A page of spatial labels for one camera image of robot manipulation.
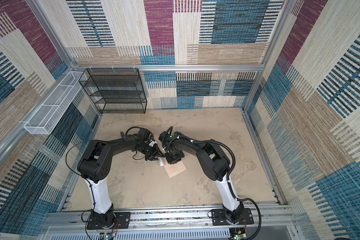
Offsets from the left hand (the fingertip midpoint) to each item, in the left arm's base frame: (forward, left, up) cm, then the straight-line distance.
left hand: (164, 155), depth 93 cm
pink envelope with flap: (-8, -6, -2) cm, 10 cm away
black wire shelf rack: (+44, +36, +15) cm, 59 cm away
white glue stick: (-5, +1, +1) cm, 5 cm away
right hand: (-5, -7, -3) cm, 9 cm away
